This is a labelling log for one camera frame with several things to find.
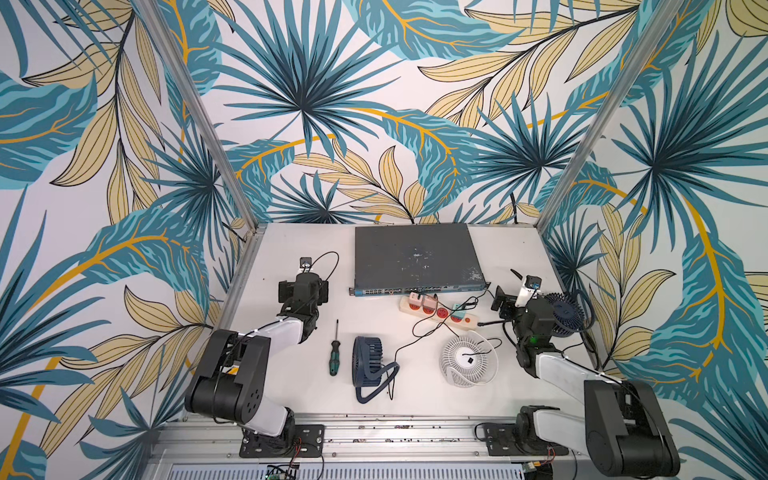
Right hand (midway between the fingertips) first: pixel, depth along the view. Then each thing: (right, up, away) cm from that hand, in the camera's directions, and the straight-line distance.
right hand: (497, 288), depth 88 cm
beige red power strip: (-16, -8, +4) cm, 19 cm away
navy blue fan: (+22, -8, +2) cm, 24 cm away
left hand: (-59, +1, +5) cm, 59 cm away
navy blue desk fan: (-37, -18, -18) cm, 45 cm away
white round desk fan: (-11, -18, -8) cm, 23 cm away
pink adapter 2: (-20, -4, +2) cm, 20 cm away
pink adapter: (-25, -4, +3) cm, 25 cm away
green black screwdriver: (-47, -19, -3) cm, 51 cm away
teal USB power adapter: (-12, -7, 0) cm, 13 cm away
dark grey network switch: (-22, +8, +18) cm, 30 cm away
